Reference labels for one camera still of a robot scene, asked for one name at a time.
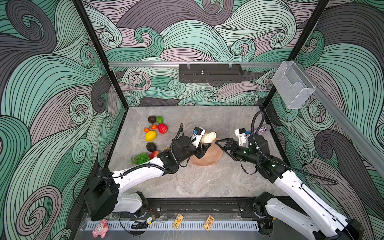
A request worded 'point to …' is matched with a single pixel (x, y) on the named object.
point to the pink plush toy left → (101, 229)
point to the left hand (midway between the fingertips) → (207, 140)
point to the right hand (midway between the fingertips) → (219, 146)
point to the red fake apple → (162, 128)
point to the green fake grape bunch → (140, 158)
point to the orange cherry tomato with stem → (154, 126)
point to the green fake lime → (159, 119)
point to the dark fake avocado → (151, 146)
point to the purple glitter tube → (266, 127)
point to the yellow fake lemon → (150, 135)
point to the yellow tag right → (208, 223)
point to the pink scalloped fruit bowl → (213, 154)
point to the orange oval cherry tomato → (146, 130)
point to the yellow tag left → (177, 221)
